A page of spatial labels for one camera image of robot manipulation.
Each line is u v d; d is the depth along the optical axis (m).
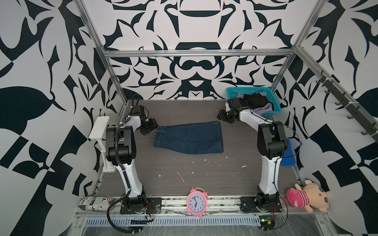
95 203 0.73
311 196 0.71
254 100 1.14
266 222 0.71
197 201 0.74
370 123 0.55
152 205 0.74
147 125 0.91
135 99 1.22
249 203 0.74
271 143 0.56
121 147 0.54
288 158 0.56
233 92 1.17
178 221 0.65
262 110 0.98
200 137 0.99
